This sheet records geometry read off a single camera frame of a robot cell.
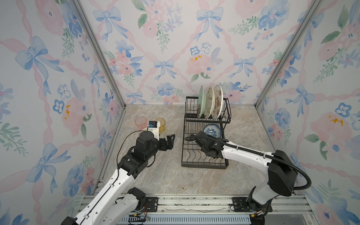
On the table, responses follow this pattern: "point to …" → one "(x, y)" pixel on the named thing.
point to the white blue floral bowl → (213, 130)
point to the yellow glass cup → (161, 128)
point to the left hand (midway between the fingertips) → (167, 134)
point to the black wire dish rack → (192, 156)
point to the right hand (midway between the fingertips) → (209, 138)
